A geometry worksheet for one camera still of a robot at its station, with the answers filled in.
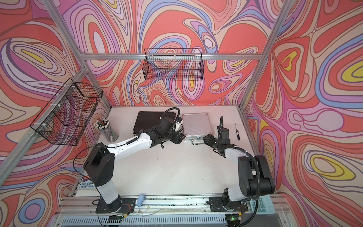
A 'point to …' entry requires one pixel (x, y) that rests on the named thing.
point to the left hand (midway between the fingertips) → (183, 134)
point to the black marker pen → (237, 132)
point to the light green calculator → (264, 205)
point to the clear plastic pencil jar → (103, 126)
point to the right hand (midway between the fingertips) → (206, 142)
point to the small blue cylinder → (140, 199)
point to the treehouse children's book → (86, 184)
